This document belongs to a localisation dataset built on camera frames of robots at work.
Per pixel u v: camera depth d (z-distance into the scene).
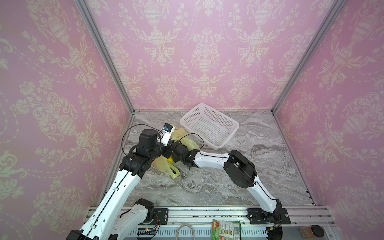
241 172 0.55
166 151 0.64
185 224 0.71
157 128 0.58
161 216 0.74
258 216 0.73
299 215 0.76
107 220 0.39
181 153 0.73
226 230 0.69
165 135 0.63
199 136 1.07
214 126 1.10
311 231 0.63
